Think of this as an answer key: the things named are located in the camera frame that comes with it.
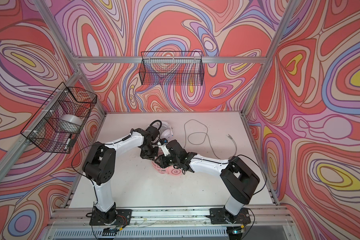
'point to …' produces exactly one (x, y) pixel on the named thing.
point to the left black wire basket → (57, 124)
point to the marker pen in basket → (68, 142)
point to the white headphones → (165, 131)
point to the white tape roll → (70, 123)
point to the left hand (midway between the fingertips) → (157, 157)
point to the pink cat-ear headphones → (170, 170)
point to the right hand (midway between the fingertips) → (158, 163)
